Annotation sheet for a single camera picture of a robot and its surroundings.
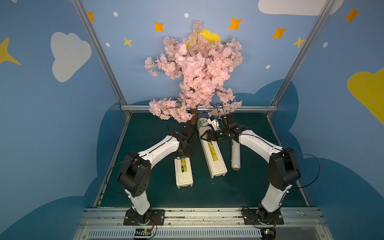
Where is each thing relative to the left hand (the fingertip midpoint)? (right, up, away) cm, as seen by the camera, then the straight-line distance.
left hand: (185, 153), depth 89 cm
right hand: (+13, +11, 0) cm, 17 cm away
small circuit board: (-21, -37, -16) cm, 45 cm away
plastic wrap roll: (+32, -2, +4) cm, 32 cm away
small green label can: (+11, +20, +16) cm, 28 cm away
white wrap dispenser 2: (+18, -6, -3) cm, 19 cm away
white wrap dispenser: (-1, -9, -7) cm, 12 cm away
